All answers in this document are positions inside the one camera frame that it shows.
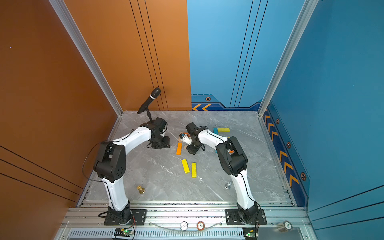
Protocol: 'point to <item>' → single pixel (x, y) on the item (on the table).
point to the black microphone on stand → (156, 92)
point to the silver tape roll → (285, 226)
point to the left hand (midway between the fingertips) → (168, 144)
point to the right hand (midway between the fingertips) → (193, 148)
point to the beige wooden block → (179, 140)
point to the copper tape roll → (200, 225)
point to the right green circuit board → (250, 233)
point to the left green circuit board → (123, 232)
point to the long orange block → (181, 135)
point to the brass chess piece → (141, 190)
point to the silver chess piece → (227, 185)
